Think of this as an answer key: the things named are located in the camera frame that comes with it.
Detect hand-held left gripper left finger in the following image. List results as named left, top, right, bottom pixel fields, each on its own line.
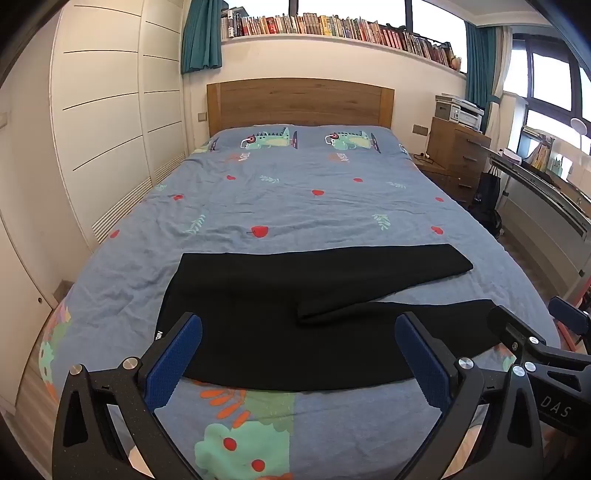
left=52, top=312, right=204, bottom=480

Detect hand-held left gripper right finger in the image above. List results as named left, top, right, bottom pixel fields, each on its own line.
left=394, top=311, right=546, bottom=480

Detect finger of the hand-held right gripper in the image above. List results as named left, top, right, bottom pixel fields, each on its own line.
left=549, top=296, right=591, bottom=337
left=488, top=305, right=549, bottom=365

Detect black pants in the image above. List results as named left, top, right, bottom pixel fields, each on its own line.
left=156, top=244, right=509, bottom=393

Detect long grey desk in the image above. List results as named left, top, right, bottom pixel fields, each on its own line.
left=488, top=151, right=591, bottom=289

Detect black bag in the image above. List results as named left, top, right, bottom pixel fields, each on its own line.
left=473, top=168, right=502, bottom=210

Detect wooden nightstand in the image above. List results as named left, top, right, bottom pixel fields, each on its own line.
left=411, top=157, right=483, bottom=207

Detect wooden dresser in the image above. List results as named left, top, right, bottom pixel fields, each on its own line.
left=426, top=117, right=491, bottom=175

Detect white printer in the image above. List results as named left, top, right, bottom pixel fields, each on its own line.
left=435, top=93, right=485, bottom=130

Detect blue dinosaur print pillow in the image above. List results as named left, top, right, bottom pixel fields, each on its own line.
left=298, top=126, right=409, bottom=157
left=203, top=126, right=301, bottom=151

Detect dark framed window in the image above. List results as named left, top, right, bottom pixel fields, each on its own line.
left=502, top=32, right=591, bottom=155

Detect white sheer curtain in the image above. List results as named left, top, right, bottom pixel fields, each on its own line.
left=485, top=25, right=514, bottom=151

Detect white wardrobe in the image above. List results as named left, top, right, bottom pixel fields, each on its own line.
left=0, top=0, right=190, bottom=416

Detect teal curtain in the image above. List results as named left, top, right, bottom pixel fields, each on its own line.
left=180, top=0, right=225, bottom=75
left=464, top=21, right=498, bottom=123

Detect wooden headboard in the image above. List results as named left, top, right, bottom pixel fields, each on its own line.
left=206, top=78, right=395, bottom=138

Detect row of books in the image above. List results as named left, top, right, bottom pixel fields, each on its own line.
left=221, top=11, right=462, bottom=70

